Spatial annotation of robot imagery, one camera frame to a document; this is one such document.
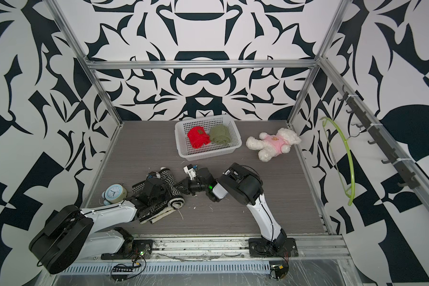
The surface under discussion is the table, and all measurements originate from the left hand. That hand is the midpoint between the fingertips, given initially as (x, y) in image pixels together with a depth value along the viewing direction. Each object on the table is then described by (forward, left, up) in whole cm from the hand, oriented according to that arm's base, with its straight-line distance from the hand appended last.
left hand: (174, 187), depth 91 cm
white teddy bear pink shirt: (+19, -52, +7) cm, 55 cm away
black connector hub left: (-32, +19, -4) cm, 37 cm away
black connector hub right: (-35, -44, -2) cm, 57 cm away
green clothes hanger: (-14, -68, +26) cm, 74 cm away
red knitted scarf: (+28, -11, +5) cm, 31 cm away
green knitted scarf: (+29, -24, +6) cm, 38 cm away
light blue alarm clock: (-4, +27, +3) cm, 28 cm away
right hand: (-2, 0, +3) cm, 4 cm away
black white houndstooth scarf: (-10, -2, +6) cm, 12 cm away
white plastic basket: (+22, -19, 0) cm, 28 cm away
